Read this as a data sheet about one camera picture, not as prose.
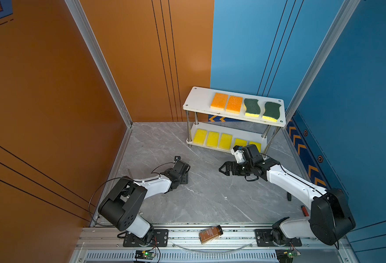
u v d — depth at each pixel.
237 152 0.78
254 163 0.66
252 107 0.77
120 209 0.44
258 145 0.97
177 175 0.72
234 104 0.79
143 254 0.71
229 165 0.76
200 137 1.03
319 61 0.87
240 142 1.00
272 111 0.76
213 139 1.02
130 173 0.94
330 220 0.41
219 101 0.80
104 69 0.90
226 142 1.01
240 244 0.72
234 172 0.74
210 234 0.71
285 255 0.70
